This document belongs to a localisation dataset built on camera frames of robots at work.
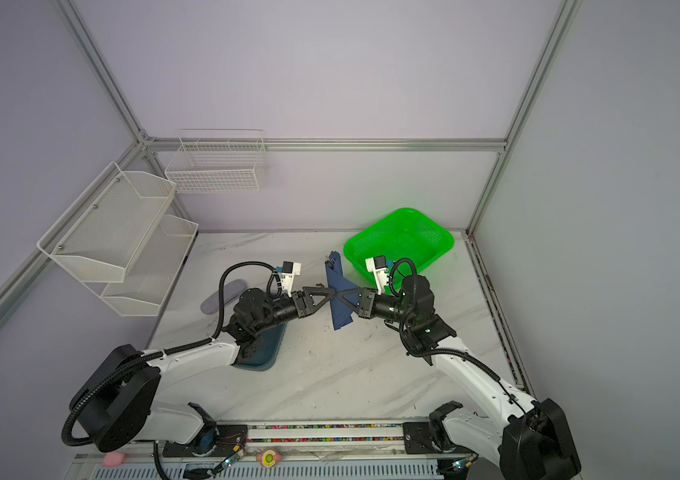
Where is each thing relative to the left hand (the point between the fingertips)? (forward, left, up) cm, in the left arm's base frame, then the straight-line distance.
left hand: (333, 295), depth 73 cm
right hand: (-3, -1, +3) cm, 4 cm away
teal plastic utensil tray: (-9, +20, -19) cm, 28 cm away
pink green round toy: (-32, +14, -20) cm, 40 cm away
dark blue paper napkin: (-6, -2, 0) cm, 6 cm away
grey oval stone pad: (+17, +36, -23) cm, 46 cm away
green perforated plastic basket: (+45, -27, -24) cm, 58 cm away
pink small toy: (-32, +52, -23) cm, 65 cm away
